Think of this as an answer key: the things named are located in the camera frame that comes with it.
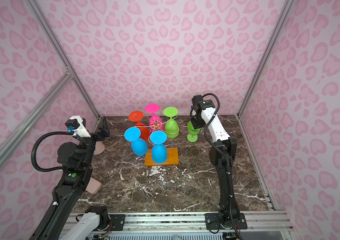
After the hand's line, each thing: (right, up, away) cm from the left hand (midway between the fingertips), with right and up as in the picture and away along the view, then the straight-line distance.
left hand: (93, 115), depth 63 cm
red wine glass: (+16, +1, +12) cm, 19 cm away
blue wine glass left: (+17, -14, +11) cm, 24 cm away
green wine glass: (+33, -5, +17) cm, 37 cm away
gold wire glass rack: (+25, -4, +10) cm, 28 cm away
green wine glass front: (+47, -12, +41) cm, 63 cm away
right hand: (+50, -3, +31) cm, 59 cm away
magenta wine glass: (+25, -3, +10) cm, 27 cm away
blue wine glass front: (+27, -16, +8) cm, 32 cm away
